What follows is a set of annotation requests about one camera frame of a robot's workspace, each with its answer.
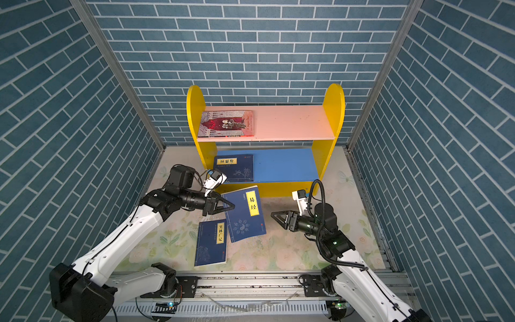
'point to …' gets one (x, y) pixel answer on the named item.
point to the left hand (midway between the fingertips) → (231, 207)
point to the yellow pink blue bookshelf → (292, 145)
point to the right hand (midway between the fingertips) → (273, 214)
